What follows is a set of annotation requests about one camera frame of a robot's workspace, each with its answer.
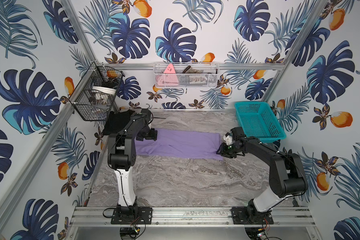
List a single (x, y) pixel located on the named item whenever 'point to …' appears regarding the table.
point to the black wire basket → (93, 97)
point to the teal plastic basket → (257, 119)
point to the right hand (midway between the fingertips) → (220, 152)
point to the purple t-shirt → (181, 143)
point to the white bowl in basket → (103, 91)
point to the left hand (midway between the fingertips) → (148, 136)
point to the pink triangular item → (168, 78)
